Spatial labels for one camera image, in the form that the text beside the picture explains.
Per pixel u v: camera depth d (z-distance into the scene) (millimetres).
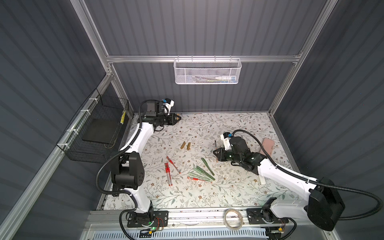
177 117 850
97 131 731
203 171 889
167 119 783
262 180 822
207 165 916
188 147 1000
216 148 802
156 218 724
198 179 867
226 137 737
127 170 476
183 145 1018
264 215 667
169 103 794
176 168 913
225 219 722
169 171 892
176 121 831
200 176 870
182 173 891
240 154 619
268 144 994
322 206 412
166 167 913
